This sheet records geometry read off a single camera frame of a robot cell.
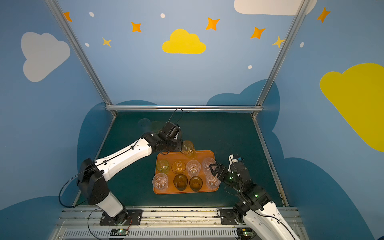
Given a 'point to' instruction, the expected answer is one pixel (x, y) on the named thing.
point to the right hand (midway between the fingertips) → (215, 166)
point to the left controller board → (121, 232)
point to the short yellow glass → (178, 167)
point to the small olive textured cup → (196, 183)
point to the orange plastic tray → (176, 174)
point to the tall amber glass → (188, 148)
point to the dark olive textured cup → (180, 182)
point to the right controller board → (244, 233)
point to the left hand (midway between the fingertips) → (184, 146)
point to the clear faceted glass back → (160, 181)
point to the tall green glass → (156, 126)
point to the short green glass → (162, 166)
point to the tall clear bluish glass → (144, 126)
